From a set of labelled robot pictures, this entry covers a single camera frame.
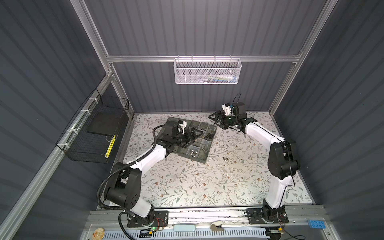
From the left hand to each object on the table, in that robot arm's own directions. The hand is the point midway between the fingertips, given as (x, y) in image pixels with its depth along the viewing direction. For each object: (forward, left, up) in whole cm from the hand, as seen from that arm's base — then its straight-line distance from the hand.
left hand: (200, 136), depth 83 cm
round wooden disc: (-40, +51, -20) cm, 68 cm away
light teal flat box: (-40, +10, -18) cm, 45 cm away
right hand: (+11, -8, +1) cm, 14 cm away
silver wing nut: (-5, -17, -19) cm, 25 cm away
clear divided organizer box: (0, +1, -15) cm, 15 cm away
